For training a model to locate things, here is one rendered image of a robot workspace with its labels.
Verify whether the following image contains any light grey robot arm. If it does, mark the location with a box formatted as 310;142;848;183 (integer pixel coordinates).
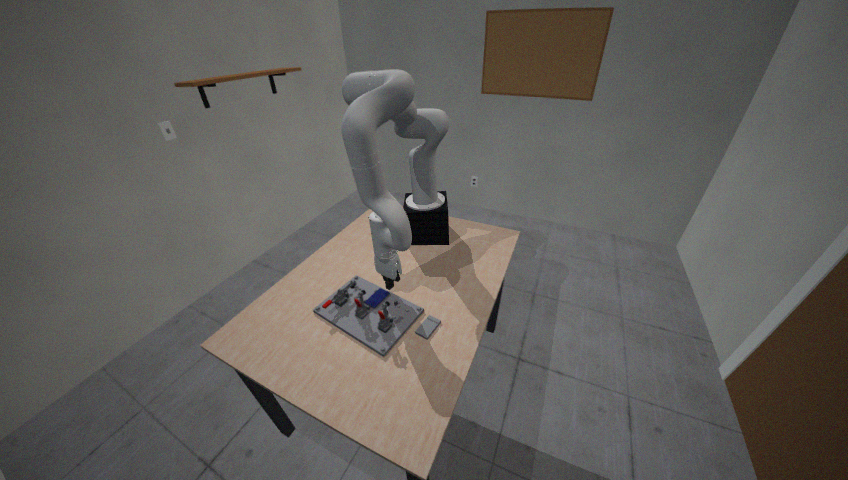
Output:
341;70;449;258

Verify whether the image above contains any blue rectangular block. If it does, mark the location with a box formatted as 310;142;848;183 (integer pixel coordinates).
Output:
365;288;390;309

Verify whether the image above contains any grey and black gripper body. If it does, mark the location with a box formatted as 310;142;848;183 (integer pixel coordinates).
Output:
374;253;402;280

